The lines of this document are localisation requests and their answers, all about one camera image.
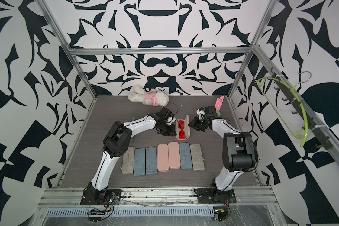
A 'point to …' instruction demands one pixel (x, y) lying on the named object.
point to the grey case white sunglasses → (151, 161)
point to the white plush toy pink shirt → (151, 97)
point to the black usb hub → (99, 212)
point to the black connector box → (221, 213)
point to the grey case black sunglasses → (197, 158)
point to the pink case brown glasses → (163, 165)
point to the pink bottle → (219, 102)
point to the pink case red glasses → (182, 128)
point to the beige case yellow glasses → (128, 161)
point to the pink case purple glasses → (174, 158)
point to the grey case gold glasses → (185, 156)
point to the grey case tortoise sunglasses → (139, 162)
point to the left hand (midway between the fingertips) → (176, 132)
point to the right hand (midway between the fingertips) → (189, 122)
